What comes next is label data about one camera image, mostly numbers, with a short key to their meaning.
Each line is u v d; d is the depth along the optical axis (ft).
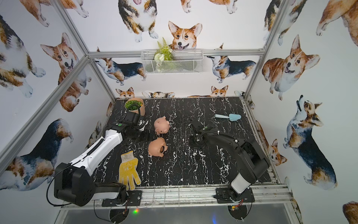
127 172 2.67
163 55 2.69
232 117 3.52
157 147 2.74
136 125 2.27
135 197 2.41
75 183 1.34
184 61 3.03
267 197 2.46
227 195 2.40
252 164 1.47
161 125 3.09
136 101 3.46
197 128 2.29
